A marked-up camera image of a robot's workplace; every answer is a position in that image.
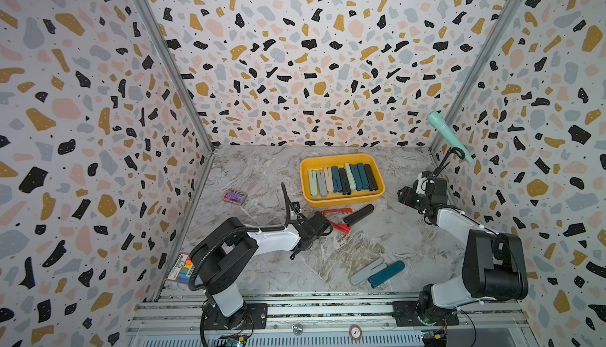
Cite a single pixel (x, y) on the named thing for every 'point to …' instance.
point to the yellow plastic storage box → (332, 198)
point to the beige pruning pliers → (328, 179)
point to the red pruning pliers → (340, 226)
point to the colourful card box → (235, 196)
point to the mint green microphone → (437, 120)
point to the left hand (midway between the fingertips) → (308, 229)
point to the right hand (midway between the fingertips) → (411, 192)
